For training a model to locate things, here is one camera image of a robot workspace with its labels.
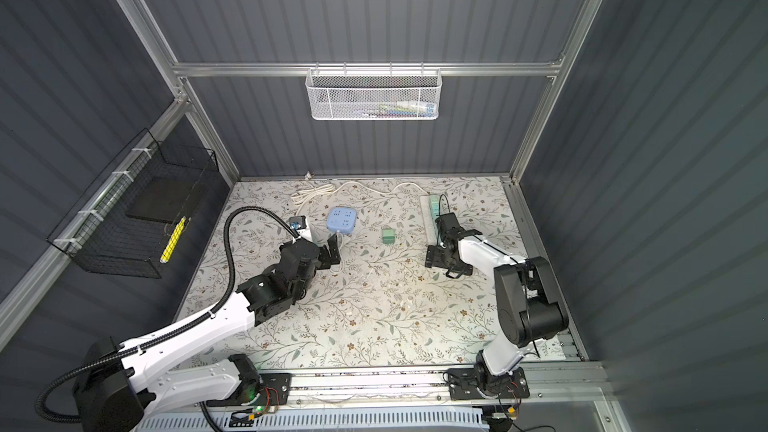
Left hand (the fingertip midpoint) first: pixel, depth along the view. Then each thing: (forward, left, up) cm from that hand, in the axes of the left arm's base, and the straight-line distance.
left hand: (320, 238), depth 78 cm
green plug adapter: (+26, -36, -15) cm, 47 cm away
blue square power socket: (+20, -3, -18) cm, 27 cm away
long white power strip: (+18, -34, -18) cm, 42 cm away
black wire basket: (+3, +46, +8) cm, 46 cm away
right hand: (0, -37, -18) cm, 42 cm away
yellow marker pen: (-4, +33, +6) cm, 34 cm away
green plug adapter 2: (+13, -19, -19) cm, 30 cm away
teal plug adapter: (+19, -35, -13) cm, 42 cm away
